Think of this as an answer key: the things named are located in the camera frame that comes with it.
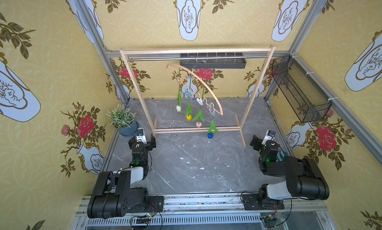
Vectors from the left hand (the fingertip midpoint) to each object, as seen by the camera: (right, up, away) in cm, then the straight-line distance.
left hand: (144, 135), depth 89 cm
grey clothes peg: (+38, +14, -17) cm, 44 cm away
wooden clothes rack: (+61, +3, +11) cm, 62 cm away
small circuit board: (+5, -39, -17) cm, 43 cm away
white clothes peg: (+33, +19, -12) cm, 40 cm away
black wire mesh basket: (+93, +20, -5) cm, 96 cm away
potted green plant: (-13, +9, -1) cm, 15 cm away
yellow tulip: (+27, +13, +3) cm, 30 cm away
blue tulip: (+40, +5, -6) cm, 41 cm away
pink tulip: (+33, +11, -3) cm, 35 cm away
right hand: (+72, -2, +3) cm, 72 cm away
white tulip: (+20, +23, +3) cm, 31 cm away
